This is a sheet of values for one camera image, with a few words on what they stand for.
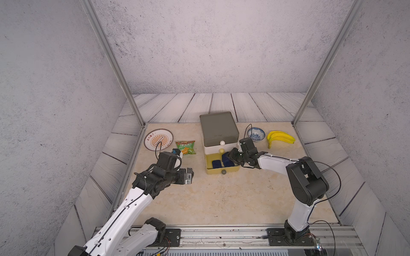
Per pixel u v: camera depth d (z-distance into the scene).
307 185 0.49
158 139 1.11
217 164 0.96
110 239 0.40
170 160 0.57
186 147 1.02
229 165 0.94
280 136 1.07
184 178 0.65
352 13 0.72
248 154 0.75
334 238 0.71
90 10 0.71
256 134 1.11
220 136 0.87
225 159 0.93
